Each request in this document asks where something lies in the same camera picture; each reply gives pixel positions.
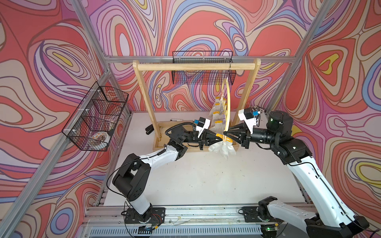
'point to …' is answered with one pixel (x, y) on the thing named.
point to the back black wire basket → (181, 77)
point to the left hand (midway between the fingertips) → (222, 142)
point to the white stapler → (175, 120)
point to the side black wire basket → (90, 127)
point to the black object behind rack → (149, 129)
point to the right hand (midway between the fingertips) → (225, 135)
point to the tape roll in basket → (102, 136)
